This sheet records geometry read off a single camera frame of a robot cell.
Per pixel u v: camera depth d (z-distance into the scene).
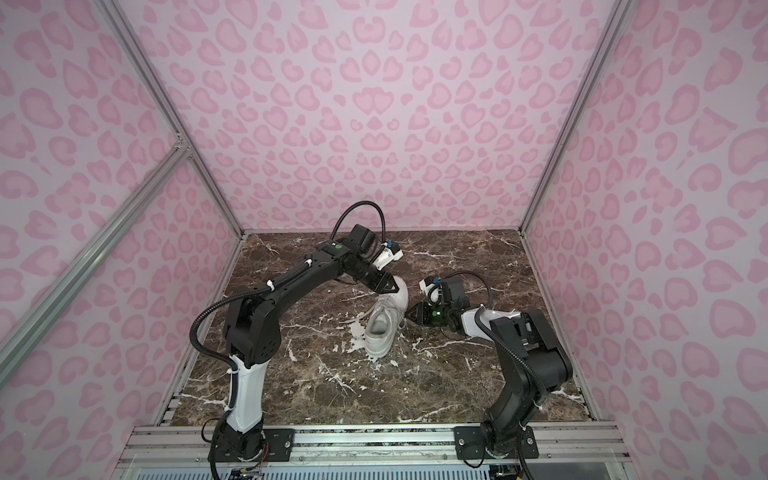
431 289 0.85
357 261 0.74
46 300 0.56
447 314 0.79
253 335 0.53
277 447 0.74
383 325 0.88
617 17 0.69
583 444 0.74
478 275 0.85
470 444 0.73
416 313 0.86
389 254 0.82
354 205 0.75
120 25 0.70
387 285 0.82
